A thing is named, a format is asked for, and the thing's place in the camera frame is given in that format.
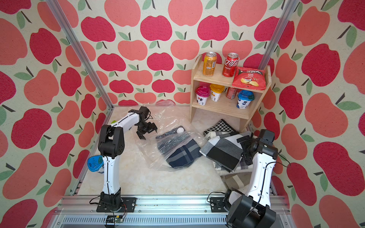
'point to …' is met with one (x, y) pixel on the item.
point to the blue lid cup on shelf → (244, 99)
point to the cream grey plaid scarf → (243, 167)
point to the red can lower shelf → (231, 92)
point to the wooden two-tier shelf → (225, 106)
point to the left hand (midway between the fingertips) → (154, 135)
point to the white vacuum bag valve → (180, 129)
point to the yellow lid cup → (216, 90)
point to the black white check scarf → (225, 152)
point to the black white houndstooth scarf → (221, 126)
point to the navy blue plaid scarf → (178, 149)
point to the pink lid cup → (202, 92)
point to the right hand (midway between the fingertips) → (242, 150)
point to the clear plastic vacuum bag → (168, 119)
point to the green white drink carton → (113, 121)
